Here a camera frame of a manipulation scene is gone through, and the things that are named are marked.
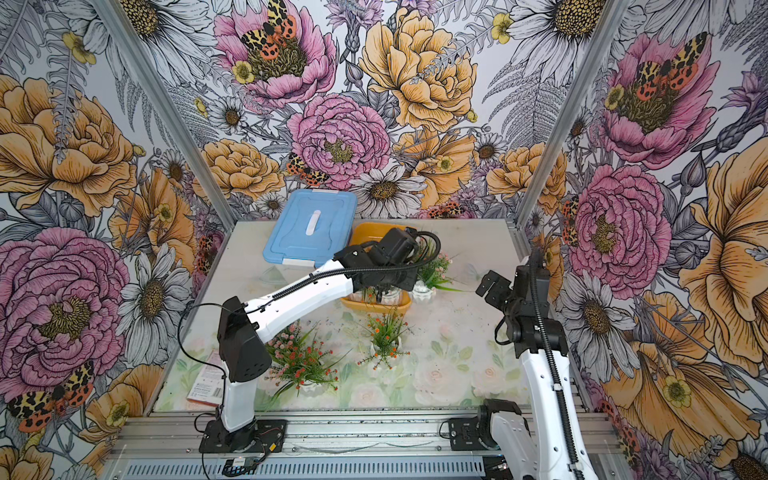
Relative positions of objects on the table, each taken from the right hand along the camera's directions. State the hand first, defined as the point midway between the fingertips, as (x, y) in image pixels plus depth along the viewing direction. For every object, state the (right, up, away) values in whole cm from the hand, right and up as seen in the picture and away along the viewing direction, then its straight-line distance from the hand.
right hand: (495, 291), depth 76 cm
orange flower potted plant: (-28, -10, +1) cm, 29 cm away
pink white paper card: (-73, -24, +2) cm, 77 cm away
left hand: (-22, +2, +4) cm, 22 cm away
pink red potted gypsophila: (-48, -16, -4) cm, 51 cm away
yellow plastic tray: (-34, -4, +10) cm, 36 cm away
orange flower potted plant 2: (-16, +4, -4) cm, 17 cm away
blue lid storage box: (-51, +18, +20) cm, 57 cm away
